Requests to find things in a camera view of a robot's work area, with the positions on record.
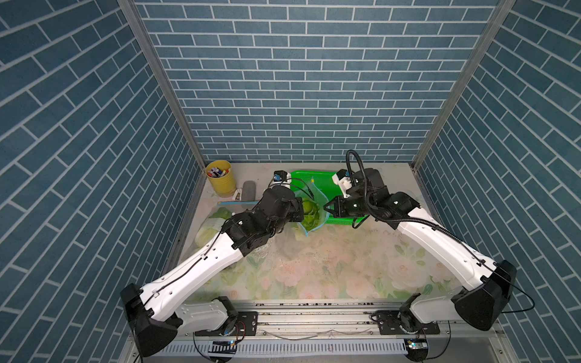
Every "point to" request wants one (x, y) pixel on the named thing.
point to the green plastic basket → (326, 181)
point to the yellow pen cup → (220, 175)
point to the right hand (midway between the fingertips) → (326, 209)
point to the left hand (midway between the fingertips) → (308, 202)
